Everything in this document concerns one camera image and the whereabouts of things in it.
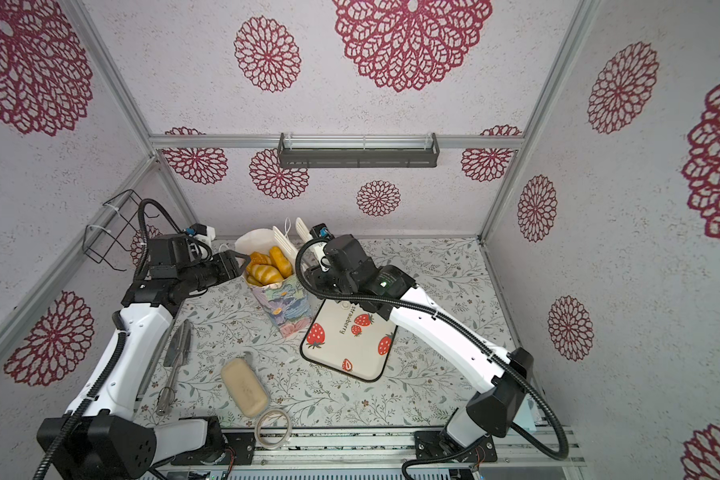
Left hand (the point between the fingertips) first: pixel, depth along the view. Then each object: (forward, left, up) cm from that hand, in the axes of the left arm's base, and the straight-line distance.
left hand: (242, 266), depth 77 cm
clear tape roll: (-33, -7, -28) cm, 43 cm away
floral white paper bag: (-5, -10, -10) cm, 15 cm away
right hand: (-5, -20, +6) cm, 21 cm away
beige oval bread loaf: (-23, +1, -23) cm, 32 cm away
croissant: (+9, -7, -9) cm, 15 cm away
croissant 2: (+3, -3, -8) cm, 9 cm away
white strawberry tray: (-8, -27, -27) cm, 39 cm away
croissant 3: (+3, +1, -10) cm, 11 cm away
